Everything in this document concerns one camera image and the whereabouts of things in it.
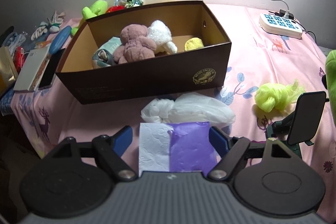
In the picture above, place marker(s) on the teal green sock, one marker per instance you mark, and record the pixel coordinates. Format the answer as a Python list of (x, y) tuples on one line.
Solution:
[(111, 45)]

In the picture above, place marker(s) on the black plug adapter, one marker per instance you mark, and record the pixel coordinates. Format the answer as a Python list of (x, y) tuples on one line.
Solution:
[(284, 14)]

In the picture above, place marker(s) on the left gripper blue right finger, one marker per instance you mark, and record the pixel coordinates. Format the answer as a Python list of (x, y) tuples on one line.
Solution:
[(221, 142)]

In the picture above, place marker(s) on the white blue power strip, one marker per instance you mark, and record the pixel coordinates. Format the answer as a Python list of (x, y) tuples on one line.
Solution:
[(280, 26)]

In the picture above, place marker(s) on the white booklet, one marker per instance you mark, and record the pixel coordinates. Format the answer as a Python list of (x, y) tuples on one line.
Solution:
[(27, 78)]

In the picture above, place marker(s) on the pink patterned bed sheet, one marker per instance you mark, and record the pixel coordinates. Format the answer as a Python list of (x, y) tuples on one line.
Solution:
[(256, 58)]

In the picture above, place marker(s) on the white plastic bag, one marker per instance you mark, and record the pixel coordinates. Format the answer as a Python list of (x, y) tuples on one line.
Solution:
[(189, 107)]

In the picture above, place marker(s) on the black phone on stand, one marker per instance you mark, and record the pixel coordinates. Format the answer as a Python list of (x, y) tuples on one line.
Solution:
[(307, 116)]

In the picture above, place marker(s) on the red package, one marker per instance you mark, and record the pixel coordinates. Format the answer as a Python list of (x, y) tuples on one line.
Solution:
[(19, 58)]

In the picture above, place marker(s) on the black smartphone lying flat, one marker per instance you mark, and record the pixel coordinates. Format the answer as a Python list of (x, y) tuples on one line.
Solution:
[(49, 73)]

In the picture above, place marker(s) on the purple tissue pack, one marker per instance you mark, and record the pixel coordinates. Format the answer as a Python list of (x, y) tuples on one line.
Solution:
[(179, 147)]

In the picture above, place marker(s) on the green plush caterpillar toy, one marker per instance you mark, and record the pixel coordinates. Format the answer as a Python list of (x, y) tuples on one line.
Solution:
[(329, 78)]

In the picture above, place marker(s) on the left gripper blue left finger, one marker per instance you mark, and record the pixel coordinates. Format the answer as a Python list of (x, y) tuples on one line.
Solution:
[(122, 140)]

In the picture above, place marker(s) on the white fluffy towel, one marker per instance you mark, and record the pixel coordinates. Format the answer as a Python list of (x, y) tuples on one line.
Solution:
[(161, 35)]

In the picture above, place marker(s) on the blue oval object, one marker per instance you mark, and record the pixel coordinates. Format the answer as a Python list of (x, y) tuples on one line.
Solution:
[(60, 39)]

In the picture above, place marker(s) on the gold paper bag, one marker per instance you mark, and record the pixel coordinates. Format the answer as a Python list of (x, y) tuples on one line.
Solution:
[(8, 73)]

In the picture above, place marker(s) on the brown cardboard storage box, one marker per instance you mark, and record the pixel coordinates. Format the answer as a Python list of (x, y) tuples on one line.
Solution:
[(183, 71)]

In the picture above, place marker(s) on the yellow towel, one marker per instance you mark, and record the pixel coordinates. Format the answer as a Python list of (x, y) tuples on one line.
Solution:
[(194, 44)]

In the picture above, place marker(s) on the lime green mesh scrunchie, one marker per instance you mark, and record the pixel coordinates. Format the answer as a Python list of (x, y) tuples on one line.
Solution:
[(277, 96)]

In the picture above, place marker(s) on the pink plush teddy bear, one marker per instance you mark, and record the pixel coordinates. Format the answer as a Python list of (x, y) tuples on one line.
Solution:
[(135, 45)]

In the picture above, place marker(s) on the lime green plush toy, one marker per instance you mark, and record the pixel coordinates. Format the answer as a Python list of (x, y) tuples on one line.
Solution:
[(96, 9)]

